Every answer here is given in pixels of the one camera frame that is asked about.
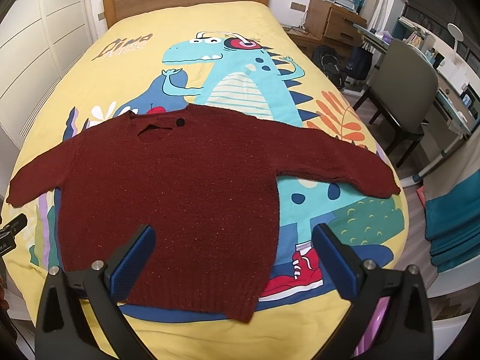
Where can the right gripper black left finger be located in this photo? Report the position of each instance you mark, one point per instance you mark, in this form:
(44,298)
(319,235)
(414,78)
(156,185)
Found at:
(62,330)

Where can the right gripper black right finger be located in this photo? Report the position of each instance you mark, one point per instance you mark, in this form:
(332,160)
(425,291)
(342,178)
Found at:
(405,331)

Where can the dark red knit sweater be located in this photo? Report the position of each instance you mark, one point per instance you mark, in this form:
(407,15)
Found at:
(206,180)

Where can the teal folded blanket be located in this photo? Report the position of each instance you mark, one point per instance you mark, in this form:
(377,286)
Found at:
(452,225)

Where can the white wardrobe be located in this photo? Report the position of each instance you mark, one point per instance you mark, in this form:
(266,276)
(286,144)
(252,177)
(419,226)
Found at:
(40,42)

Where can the grey desk chair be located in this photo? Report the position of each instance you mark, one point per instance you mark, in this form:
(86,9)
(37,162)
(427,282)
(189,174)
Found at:
(403,90)

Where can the dark blue bag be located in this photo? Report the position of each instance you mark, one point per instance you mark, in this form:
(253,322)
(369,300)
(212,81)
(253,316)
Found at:
(359,63)

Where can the black backpack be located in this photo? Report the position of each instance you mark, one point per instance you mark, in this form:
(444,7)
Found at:
(327,60)

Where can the white round desk lamp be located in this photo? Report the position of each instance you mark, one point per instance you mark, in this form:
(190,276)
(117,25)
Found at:
(458,36)

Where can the yellow dinosaur bed cover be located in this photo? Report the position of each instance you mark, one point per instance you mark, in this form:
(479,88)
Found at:
(233,55)

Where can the wooden drawer nightstand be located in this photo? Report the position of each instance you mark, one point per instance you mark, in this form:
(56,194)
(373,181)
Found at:
(328,25)

